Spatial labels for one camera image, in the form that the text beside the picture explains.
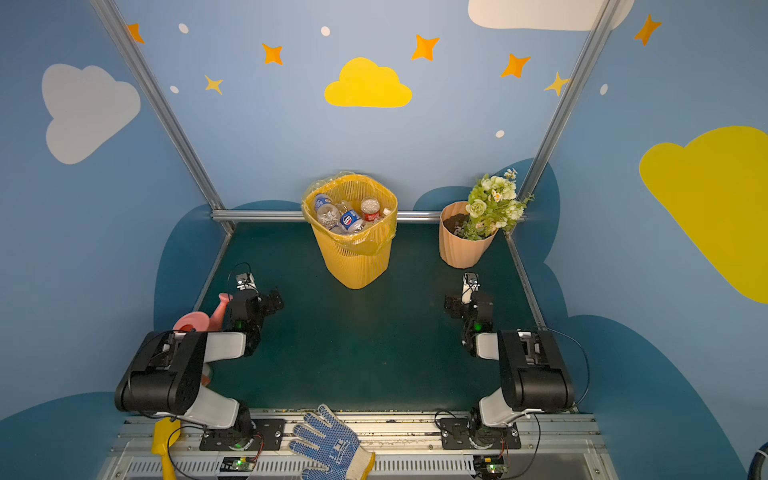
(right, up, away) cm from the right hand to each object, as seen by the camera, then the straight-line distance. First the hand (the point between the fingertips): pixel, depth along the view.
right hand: (466, 289), depth 95 cm
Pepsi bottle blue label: (-36, +21, -9) cm, 43 cm away
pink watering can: (-78, -8, -13) cm, 79 cm away
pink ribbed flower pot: (-2, +12, +6) cm, 14 cm away
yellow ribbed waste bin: (-34, +10, -9) cm, 36 cm away
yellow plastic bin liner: (-30, +15, -12) cm, 36 cm away
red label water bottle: (-31, +26, -2) cm, 40 cm away
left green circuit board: (-62, -40, -24) cm, 77 cm away
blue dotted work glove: (-37, -37, -23) cm, 57 cm away
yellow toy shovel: (-81, -34, -22) cm, 91 cm away
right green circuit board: (-1, -41, -23) cm, 47 cm away
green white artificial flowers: (+7, +27, -4) cm, 28 cm away
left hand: (-65, -1, -1) cm, 65 cm away
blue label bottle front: (-43, +23, -10) cm, 50 cm away
